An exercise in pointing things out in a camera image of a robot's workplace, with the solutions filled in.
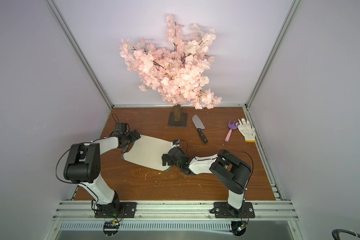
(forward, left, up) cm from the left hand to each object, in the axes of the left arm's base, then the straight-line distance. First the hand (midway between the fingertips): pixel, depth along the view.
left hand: (136, 136), depth 100 cm
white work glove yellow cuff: (+9, -78, -2) cm, 78 cm away
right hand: (-13, -24, +1) cm, 27 cm away
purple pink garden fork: (+10, -68, -2) cm, 69 cm away
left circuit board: (-50, +3, -6) cm, 51 cm away
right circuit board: (-49, -60, -3) cm, 78 cm away
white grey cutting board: (-10, -10, -3) cm, 14 cm away
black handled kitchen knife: (+11, -44, -2) cm, 46 cm away
